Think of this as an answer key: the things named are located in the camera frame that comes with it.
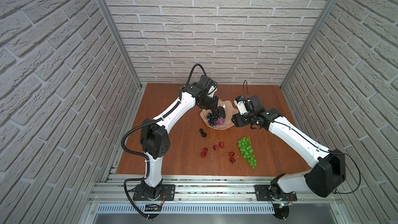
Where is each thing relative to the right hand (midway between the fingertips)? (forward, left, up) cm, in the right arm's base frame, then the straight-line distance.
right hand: (237, 116), depth 82 cm
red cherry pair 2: (-9, +9, -15) cm, 20 cm away
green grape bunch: (-14, -5, -14) cm, 21 cm away
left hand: (+7, +10, +3) cm, 13 cm away
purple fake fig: (+5, +8, -13) cm, 16 cm away
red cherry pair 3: (-18, +5, -16) cm, 24 cm away
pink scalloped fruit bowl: (+13, -1, -13) cm, 18 cm away
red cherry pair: (-13, +20, -16) cm, 29 cm away
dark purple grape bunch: (+2, +13, -1) cm, 13 cm away
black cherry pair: (-1, +19, -15) cm, 24 cm away
